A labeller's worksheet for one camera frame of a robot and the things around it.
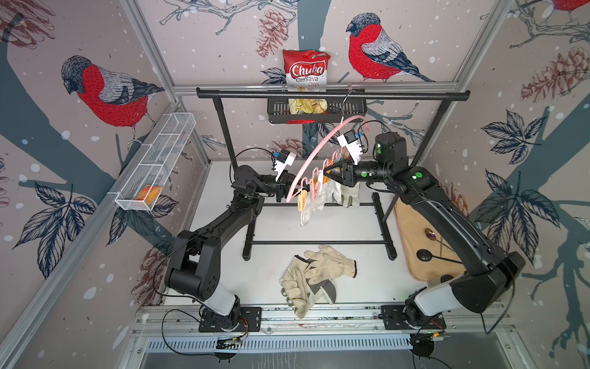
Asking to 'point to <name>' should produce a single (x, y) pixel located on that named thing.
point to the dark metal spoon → (425, 255)
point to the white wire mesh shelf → (155, 160)
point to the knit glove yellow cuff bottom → (309, 206)
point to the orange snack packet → (149, 194)
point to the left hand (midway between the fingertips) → (312, 189)
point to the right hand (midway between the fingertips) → (323, 170)
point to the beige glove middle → (296, 288)
